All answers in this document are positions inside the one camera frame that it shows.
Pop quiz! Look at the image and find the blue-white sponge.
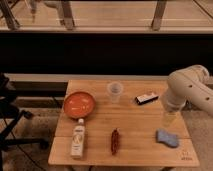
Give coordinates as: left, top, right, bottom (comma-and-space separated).
156, 129, 179, 148

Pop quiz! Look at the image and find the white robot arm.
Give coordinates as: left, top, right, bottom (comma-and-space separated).
160, 65, 213, 127

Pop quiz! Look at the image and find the clear plastic cup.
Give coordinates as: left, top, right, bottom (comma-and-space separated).
107, 82, 123, 103

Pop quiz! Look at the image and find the orange bowl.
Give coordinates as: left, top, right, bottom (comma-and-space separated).
63, 91, 95, 119

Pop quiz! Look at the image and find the white plastic bottle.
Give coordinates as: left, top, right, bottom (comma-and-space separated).
71, 118, 85, 158

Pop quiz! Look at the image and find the black office chair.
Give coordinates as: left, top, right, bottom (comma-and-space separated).
0, 73, 49, 171

